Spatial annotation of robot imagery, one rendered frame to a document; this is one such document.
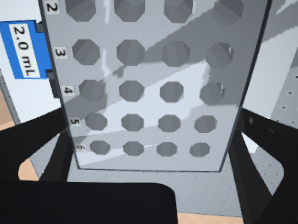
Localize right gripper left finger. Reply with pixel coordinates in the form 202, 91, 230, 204
0, 107, 74, 182

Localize grey rectangular plate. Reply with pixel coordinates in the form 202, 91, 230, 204
0, 47, 298, 218

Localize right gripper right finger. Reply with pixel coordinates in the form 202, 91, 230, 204
228, 107, 298, 224

